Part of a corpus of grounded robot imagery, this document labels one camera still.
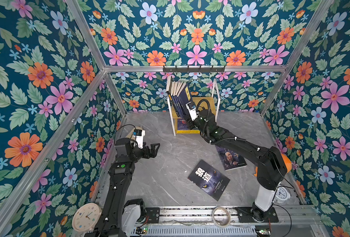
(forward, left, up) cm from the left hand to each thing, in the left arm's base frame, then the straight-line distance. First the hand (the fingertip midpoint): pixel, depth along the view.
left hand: (153, 140), depth 76 cm
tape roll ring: (-35, -36, -22) cm, 55 cm away
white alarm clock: (-26, -67, -19) cm, 74 cm away
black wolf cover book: (-15, -30, -21) cm, 40 cm away
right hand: (+15, -19, +6) cm, 25 cm away
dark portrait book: (-3, -45, -22) cm, 51 cm away
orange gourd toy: (-10, -75, -15) cm, 77 cm away
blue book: (+24, -18, +8) cm, 31 cm away
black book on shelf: (+18, -11, +9) cm, 23 cm away
